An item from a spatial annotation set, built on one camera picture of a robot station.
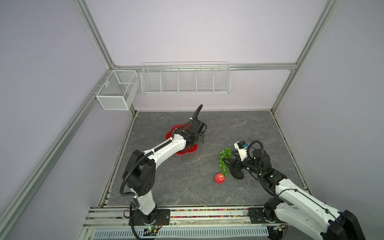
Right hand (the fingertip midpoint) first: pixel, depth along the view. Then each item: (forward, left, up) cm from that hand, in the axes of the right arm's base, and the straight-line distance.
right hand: (228, 156), depth 79 cm
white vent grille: (-32, +22, -15) cm, 42 cm away
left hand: (+12, +16, -1) cm, 20 cm away
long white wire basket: (+49, +25, +16) cm, 58 cm away
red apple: (-8, +5, -10) cm, 14 cm away
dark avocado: (-5, -5, -11) cm, 13 cm away
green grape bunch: (+7, 0, -10) cm, 12 cm away
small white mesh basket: (+45, +71, +11) cm, 85 cm away
